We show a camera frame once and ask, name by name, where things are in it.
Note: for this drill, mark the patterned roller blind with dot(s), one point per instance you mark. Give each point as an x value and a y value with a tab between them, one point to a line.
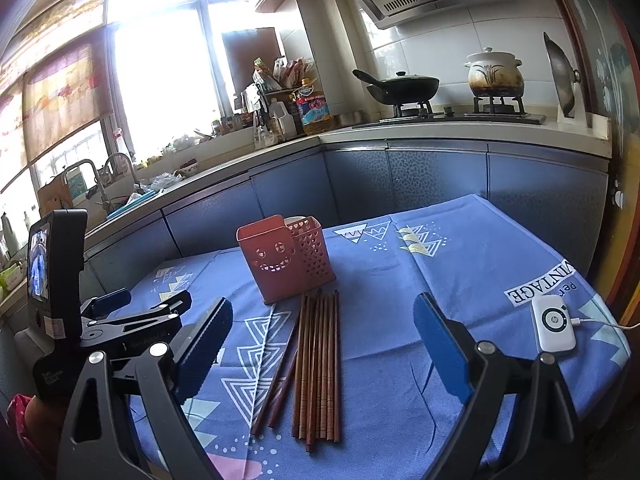
60	95

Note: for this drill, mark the yellow cooking oil bottle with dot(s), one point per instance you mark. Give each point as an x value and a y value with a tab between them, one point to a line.
313	110

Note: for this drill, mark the blue plastic basin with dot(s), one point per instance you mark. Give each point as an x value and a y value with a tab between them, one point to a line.
134	201

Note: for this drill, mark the blue patterned tablecloth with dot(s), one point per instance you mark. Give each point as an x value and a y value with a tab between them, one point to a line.
484	270

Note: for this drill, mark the pink plastic utensil holder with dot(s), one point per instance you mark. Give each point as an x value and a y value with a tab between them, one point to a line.
286	257

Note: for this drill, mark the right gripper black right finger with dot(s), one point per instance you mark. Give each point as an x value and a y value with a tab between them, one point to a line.
544	420

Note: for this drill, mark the steel kitchen faucet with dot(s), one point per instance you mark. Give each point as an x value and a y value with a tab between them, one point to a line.
105	201

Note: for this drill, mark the blue grey kitchen cabinets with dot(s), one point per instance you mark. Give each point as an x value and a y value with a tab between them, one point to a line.
559	195

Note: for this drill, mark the white plastic jug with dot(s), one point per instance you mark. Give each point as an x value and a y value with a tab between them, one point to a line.
282	117

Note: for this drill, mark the steel wok lid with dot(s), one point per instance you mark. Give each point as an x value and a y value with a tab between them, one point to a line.
564	76

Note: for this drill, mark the spice rack with packets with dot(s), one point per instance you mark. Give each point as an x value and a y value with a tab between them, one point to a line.
279	81

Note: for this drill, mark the black wok with lid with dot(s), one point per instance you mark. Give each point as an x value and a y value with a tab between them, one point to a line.
400	90

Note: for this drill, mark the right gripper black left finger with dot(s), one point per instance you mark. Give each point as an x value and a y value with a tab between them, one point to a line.
99	440

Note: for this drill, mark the white ceramic clay pot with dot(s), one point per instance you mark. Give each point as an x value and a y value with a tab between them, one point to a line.
495	74

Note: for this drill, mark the pink checkered cloth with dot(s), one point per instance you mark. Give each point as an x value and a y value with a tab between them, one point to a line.
31	422

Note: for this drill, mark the wooden cutting board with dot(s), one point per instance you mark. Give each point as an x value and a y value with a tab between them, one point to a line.
54	195

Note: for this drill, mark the brown wooden chopstick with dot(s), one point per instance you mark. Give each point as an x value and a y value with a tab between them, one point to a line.
337	430
328	361
257	424
322	323
281	397
313	374
304	375
298	366

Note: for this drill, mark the black gas stove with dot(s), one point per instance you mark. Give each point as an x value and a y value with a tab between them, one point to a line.
510	110

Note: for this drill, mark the white power bank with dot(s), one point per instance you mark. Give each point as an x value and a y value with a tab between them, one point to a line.
553	325

